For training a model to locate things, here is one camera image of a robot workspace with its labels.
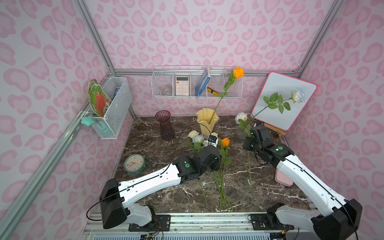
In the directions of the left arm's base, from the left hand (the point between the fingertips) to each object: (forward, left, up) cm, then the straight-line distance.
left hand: (217, 153), depth 73 cm
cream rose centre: (+25, -2, -17) cm, 30 cm away
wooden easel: (+28, -49, -20) cm, 60 cm away
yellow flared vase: (+31, +4, -7) cm, 32 cm away
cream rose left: (+26, +13, -19) cm, 35 cm away
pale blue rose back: (+27, -33, +10) cm, 43 cm away
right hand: (+9, -16, -1) cm, 18 cm away
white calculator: (+44, +19, +8) cm, 49 cm away
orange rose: (+8, -7, -21) cm, 24 cm away
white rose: (+20, -17, -1) cm, 26 cm away
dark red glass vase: (+24, +30, -12) cm, 41 cm away
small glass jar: (+41, +29, +6) cm, 50 cm away
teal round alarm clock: (+4, +48, -20) cm, 52 cm away
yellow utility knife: (+43, -1, +3) cm, 44 cm away
